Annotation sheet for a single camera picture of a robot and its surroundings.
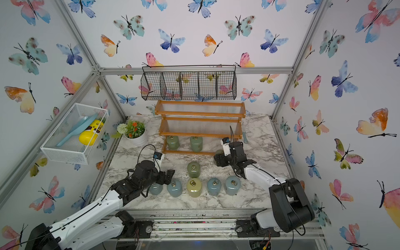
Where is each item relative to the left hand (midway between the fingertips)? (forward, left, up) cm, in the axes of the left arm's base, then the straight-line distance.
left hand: (168, 167), depth 82 cm
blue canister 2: (-8, -24, -5) cm, 25 cm away
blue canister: (-9, -4, -5) cm, 11 cm away
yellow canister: (-9, -13, -4) cm, 16 cm away
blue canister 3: (-9, +6, -5) cm, 12 cm away
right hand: (+9, -29, -2) cm, 30 cm away
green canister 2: (+19, 0, -3) cm, 19 cm away
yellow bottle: (+6, +32, +20) cm, 38 cm away
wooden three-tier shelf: (+38, -14, -13) cm, 43 cm away
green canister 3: (+18, -14, -4) cm, 23 cm away
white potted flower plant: (+23, +23, +1) cm, 33 cm away
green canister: (+1, -13, -4) cm, 14 cm away
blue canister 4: (-9, -33, -3) cm, 34 cm away
